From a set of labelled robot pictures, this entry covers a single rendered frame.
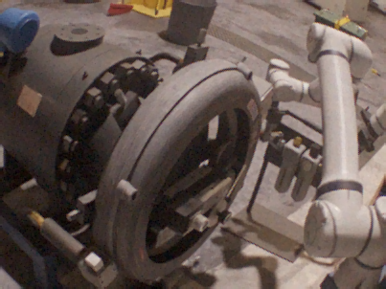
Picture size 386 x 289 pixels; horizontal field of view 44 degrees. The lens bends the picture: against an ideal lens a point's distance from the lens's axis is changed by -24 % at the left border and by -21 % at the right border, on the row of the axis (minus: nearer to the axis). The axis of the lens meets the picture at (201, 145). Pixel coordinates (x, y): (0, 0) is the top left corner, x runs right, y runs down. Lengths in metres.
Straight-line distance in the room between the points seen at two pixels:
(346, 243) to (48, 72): 1.11
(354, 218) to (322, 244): 0.11
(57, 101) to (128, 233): 0.48
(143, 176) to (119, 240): 0.21
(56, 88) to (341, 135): 0.89
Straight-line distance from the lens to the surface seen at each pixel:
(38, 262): 1.95
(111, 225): 1.50
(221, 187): 1.84
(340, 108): 1.51
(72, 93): 1.71
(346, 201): 1.37
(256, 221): 2.75
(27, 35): 1.85
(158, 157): 1.45
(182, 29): 4.43
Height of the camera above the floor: 1.59
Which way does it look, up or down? 30 degrees down
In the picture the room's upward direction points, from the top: 15 degrees clockwise
